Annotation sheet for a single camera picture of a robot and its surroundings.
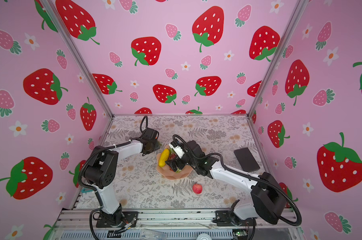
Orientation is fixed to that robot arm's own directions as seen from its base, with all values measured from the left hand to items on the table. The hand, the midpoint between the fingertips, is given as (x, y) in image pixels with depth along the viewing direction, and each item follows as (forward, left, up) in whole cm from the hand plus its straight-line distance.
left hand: (157, 145), depth 99 cm
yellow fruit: (-10, -6, +4) cm, 13 cm away
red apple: (-29, -26, +1) cm, 39 cm away
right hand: (-15, -12, +14) cm, 24 cm away
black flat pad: (-9, -59, -2) cm, 59 cm away
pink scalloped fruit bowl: (-20, -9, 0) cm, 22 cm away
